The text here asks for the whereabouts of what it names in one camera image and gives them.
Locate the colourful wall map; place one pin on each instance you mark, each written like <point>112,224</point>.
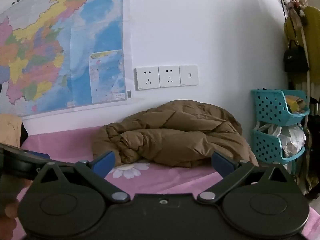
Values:
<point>62,42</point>

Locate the person's left hand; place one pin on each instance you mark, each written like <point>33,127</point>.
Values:
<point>11,208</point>

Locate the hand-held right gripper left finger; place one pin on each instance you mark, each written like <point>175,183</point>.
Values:
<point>105,160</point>

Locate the yellow and brown packets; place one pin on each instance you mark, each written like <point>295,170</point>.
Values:
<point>296,103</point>

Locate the brown down jacket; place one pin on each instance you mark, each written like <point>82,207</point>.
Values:
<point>175,135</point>

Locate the white wall socket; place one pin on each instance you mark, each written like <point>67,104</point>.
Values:
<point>147,78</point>
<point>169,76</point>

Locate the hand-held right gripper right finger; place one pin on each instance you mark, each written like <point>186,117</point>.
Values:
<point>223,162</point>

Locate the white coat rack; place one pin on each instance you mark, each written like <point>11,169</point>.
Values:
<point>307,55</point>

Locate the teal plastic storage rack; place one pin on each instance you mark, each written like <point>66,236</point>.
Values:
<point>270,105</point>

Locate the pink floral bed sheet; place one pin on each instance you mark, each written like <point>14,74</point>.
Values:
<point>162,180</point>

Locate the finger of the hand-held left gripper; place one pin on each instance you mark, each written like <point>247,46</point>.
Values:
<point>40,155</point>

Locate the yellow-green hanging garment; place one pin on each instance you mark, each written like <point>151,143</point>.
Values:
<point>312,30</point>

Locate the white plastic bags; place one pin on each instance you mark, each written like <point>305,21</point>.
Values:
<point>291,140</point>

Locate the tan plush toy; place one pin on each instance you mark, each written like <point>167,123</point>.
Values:
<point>10,130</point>

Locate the black handbag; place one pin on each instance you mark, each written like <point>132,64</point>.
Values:
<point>296,58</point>

